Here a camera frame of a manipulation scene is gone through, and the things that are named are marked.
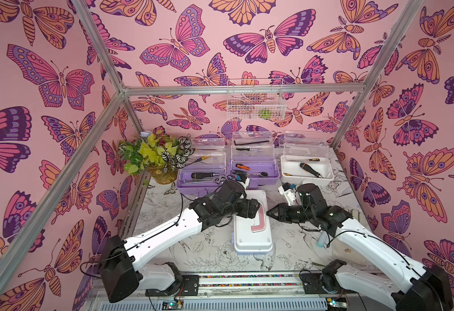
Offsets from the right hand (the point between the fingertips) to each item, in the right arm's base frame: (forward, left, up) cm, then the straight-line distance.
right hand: (269, 212), depth 76 cm
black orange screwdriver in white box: (+33, -27, -14) cm, 45 cm away
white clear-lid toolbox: (+36, -24, -8) cm, 44 cm away
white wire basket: (+57, +2, +11) cm, 58 cm away
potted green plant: (+25, +49, +7) cm, 55 cm away
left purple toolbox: (+32, +30, -15) cm, 46 cm away
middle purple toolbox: (+46, +4, -15) cm, 48 cm away
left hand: (+2, +6, +4) cm, 7 cm away
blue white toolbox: (-8, +6, -4) cm, 11 cm away
